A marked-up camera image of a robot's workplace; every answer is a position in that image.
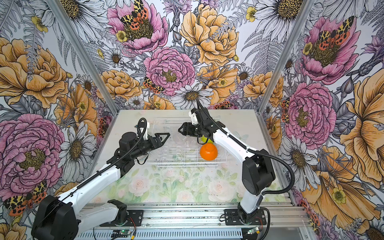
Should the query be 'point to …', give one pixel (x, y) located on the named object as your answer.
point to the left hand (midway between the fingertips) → (166, 140)
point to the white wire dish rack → (179, 150)
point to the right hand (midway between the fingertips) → (184, 134)
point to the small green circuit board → (120, 233)
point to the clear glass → (180, 138)
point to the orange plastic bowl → (208, 151)
